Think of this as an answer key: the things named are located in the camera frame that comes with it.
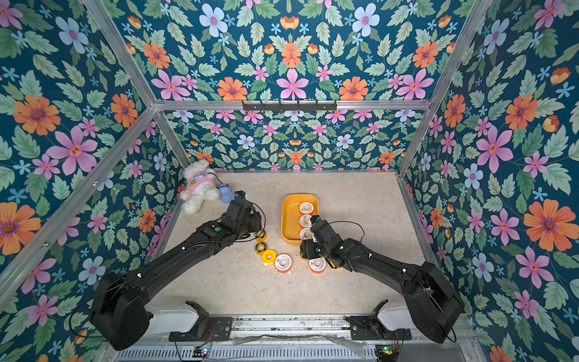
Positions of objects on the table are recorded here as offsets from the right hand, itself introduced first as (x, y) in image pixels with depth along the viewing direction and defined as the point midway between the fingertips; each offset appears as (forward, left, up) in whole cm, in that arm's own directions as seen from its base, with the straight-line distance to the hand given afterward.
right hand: (307, 245), depth 85 cm
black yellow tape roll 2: (+2, +20, -8) cm, 21 cm away
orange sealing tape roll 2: (+15, +2, -6) cm, 16 cm away
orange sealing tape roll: (+22, +1, -6) cm, 23 cm away
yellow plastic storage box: (+18, +8, -7) cm, 21 cm away
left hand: (+7, +18, +8) cm, 21 cm away
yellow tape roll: (-2, +16, -7) cm, 17 cm away
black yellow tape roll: (+7, +20, -6) cm, 22 cm away
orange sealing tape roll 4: (-5, +10, -7) cm, 13 cm away
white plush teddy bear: (+29, +50, +2) cm, 58 cm away
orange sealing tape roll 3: (+8, +1, -6) cm, 10 cm away
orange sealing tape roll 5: (-5, -4, -7) cm, 9 cm away
